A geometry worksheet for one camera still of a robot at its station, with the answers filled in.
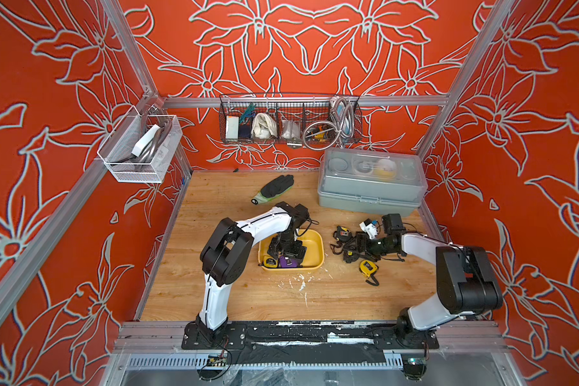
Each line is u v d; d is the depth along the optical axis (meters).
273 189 1.12
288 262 0.85
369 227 0.87
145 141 0.69
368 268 0.85
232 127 0.91
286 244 0.77
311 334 0.74
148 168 0.67
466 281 0.45
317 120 0.89
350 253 0.87
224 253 0.51
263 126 0.90
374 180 0.90
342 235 0.93
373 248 0.81
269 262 0.86
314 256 0.91
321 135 0.88
